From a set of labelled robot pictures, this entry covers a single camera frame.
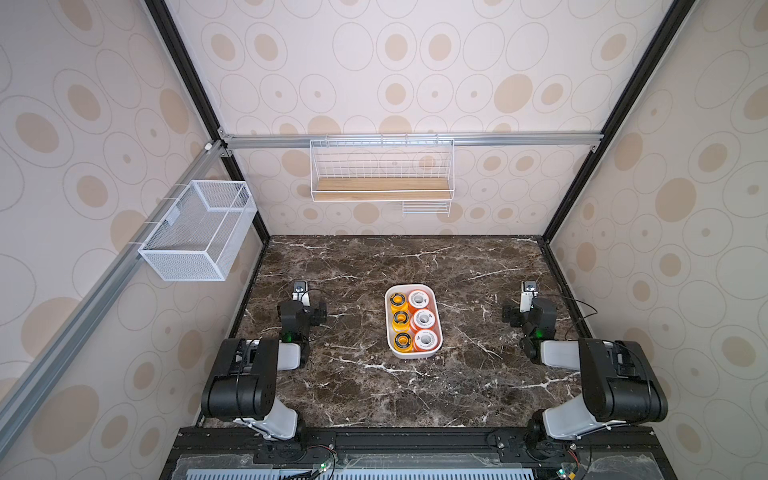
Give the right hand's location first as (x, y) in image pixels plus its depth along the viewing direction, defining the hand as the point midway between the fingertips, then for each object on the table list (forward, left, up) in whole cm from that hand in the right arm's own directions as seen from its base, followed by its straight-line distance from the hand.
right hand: (522, 300), depth 94 cm
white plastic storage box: (-3, +28, 0) cm, 28 cm away
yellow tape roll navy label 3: (-14, +37, -3) cm, 40 cm away
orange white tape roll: (0, +33, -2) cm, 33 cm away
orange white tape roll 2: (-7, +31, -2) cm, 32 cm away
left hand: (-3, +67, +4) cm, 67 cm away
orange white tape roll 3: (-14, +30, -3) cm, 33 cm away
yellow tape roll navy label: (0, +39, -2) cm, 39 cm away
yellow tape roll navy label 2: (-7, +38, -2) cm, 39 cm away
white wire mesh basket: (+19, +111, +8) cm, 113 cm away
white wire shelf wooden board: (+33, +34, +24) cm, 53 cm away
